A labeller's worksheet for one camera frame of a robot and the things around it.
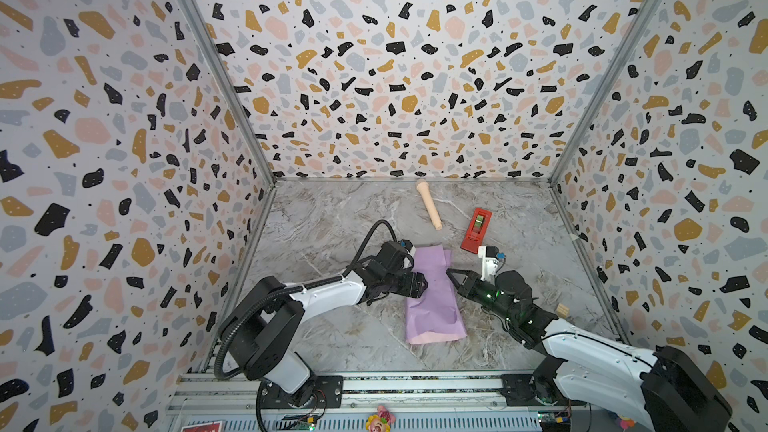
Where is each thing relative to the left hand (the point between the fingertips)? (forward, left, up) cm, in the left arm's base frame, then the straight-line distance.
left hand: (418, 279), depth 86 cm
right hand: (-1, -6, +9) cm, 11 cm away
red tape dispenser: (+19, -21, -3) cm, 28 cm away
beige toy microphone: (+41, -4, -6) cm, 42 cm away
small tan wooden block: (-7, -42, -7) cm, 43 cm away
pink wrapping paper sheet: (-11, -4, +2) cm, 12 cm away
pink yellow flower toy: (-33, +10, -4) cm, 35 cm away
